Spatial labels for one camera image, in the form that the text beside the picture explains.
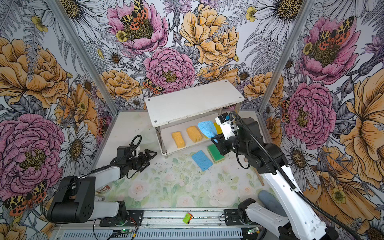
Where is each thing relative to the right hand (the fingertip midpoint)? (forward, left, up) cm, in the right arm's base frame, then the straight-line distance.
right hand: (214, 144), depth 64 cm
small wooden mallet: (-4, -29, -33) cm, 44 cm away
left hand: (+7, +33, -28) cm, 44 cm away
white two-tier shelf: (+15, +17, +2) cm, 23 cm away
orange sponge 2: (+23, +9, -23) cm, 34 cm away
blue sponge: (+9, +4, -32) cm, 33 cm away
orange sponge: (+19, +19, -23) cm, 35 cm away
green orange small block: (-22, +13, -30) cm, 39 cm away
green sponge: (+12, -4, -28) cm, 30 cm away
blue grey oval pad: (-16, -29, -29) cm, 44 cm away
